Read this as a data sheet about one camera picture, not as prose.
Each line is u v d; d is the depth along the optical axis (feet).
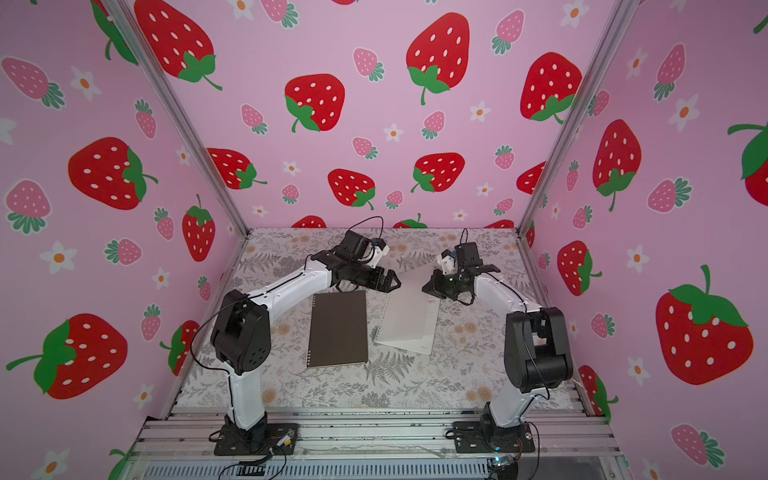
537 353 1.54
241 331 1.66
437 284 2.64
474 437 2.40
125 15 2.23
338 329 3.22
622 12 2.26
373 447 2.40
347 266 2.25
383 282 2.63
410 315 3.29
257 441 2.17
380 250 2.72
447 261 2.86
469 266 2.39
